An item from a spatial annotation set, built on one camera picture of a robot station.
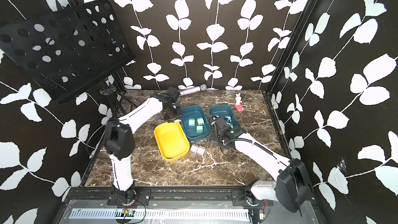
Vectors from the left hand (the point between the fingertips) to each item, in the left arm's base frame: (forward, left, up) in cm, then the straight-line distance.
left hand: (181, 116), depth 91 cm
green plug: (+3, -6, -11) cm, 13 cm away
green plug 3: (-4, -11, -9) cm, 15 cm away
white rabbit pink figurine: (+16, -40, -11) cm, 45 cm away
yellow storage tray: (-10, +6, -10) cm, 16 cm away
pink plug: (-16, -7, -10) cm, 20 cm away
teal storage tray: (+10, -8, -9) cm, 16 cm away
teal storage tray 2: (+11, -29, -11) cm, 33 cm away
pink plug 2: (-17, -11, -10) cm, 23 cm away
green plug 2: (+3, -12, -10) cm, 16 cm away
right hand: (-14, -18, -1) cm, 23 cm away
